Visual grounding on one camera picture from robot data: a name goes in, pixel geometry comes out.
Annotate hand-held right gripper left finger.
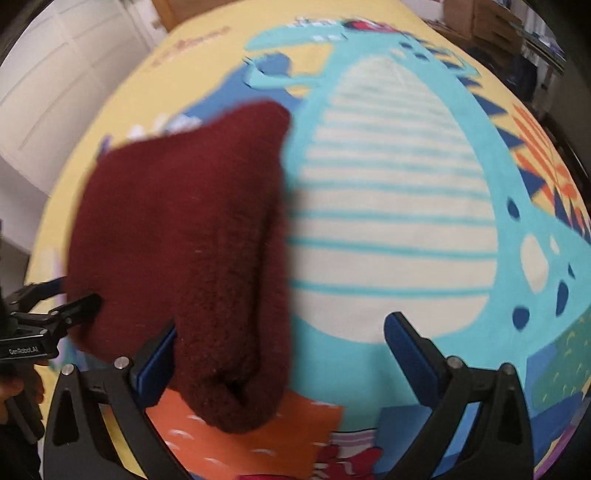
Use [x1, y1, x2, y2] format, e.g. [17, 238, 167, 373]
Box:
[44, 320, 192, 480]

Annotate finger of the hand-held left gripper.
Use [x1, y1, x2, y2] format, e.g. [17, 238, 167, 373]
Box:
[4, 277, 66, 315]
[9, 293, 103, 334]

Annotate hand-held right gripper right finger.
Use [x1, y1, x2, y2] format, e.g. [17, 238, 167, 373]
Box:
[384, 312, 536, 480]

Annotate dark red knit sweater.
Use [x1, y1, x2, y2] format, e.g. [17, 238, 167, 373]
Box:
[65, 100, 294, 435]

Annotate person's left hand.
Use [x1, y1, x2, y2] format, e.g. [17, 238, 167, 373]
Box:
[0, 364, 45, 416]

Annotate yellow dinosaur printed bedspread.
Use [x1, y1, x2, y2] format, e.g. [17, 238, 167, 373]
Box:
[23, 0, 591, 480]

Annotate white wardrobe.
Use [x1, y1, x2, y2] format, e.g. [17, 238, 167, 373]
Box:
[0, 0, 169, 195]

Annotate dark blue bag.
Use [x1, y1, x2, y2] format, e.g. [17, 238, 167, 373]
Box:
[505, 55, 539, 100]

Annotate wooden headboard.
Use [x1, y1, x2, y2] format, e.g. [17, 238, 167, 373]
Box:
[154, 0, 204, 28]

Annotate wooden drawer cabinet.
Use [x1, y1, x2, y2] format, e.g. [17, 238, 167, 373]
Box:
[443, 0, 525, 51]

